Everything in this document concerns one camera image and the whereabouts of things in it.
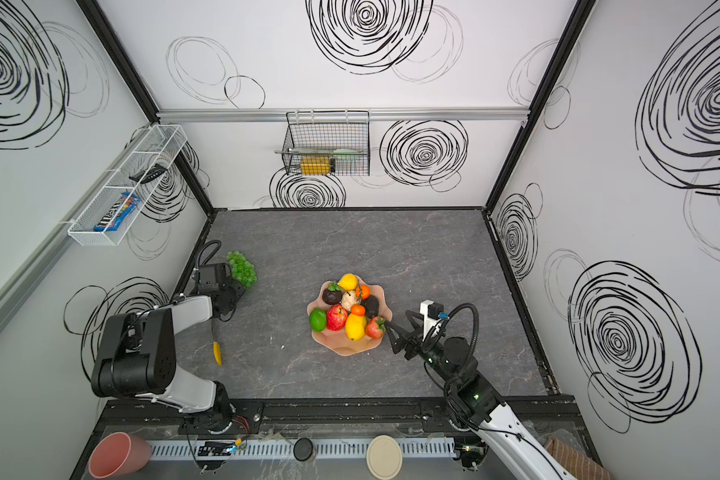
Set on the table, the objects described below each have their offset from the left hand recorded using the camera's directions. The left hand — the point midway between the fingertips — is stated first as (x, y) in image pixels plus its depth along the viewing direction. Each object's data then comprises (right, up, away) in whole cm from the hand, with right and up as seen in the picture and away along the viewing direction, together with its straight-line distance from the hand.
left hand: (242, 285), depth 96 cm
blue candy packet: (-20, +20, -26) cm, 39 cm away
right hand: (+48, -5, -20) cm, 52 cm away
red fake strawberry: (+43, -9, -15) cm, 47 cm away
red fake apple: (+32, -7, -12) cm, 35 cm away
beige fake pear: (+35, -2, -10) cm, 37 cm away
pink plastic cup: (-14, -31, -32) cm, 47 cm away
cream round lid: (+44, -31, -33) cm, 63 cm away
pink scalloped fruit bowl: (+33, -14, -13) cm, 38 cm away
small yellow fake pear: (+35, +2, -7) cm, 36 cm away
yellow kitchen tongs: (-2, -15, -14) cm, 20 cm away
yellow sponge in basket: (+25, +37, -8) cm, 46 cm away
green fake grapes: (-1, +5, +2) cm, 6 cm away
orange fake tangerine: (+40, 0, -10) cm, 41 cm away
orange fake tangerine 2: (+38, -5, -12) cm, 40 cm away
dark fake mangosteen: (+30, -1, -10) cm, 32 cm away
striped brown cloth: (+88, -35, -29) cm, 99 cm away
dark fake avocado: (+42, -4, -10) cm, 43 cm away
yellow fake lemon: (+37, -10, -12) cm, 40 cm away
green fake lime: (+27, -7, -14) cm, 31 cm away
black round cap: (+27, -28, -34) cm, 52 cm away
